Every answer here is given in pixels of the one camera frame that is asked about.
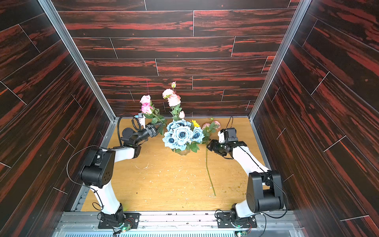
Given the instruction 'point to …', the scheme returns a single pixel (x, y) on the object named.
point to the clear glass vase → (184, 152)
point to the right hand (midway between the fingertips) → (213, 146)
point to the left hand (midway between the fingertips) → (164, 125)
